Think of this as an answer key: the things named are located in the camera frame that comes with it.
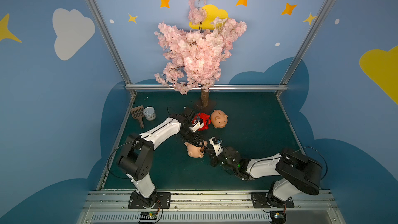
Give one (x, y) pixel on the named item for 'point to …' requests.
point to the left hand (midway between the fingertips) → (197, 139)
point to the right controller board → (278, 217)
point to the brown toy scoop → (139, 113)
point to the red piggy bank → (205, 118)
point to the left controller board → (148, 215)
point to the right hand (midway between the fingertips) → (208, 148)
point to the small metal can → (150, 113)
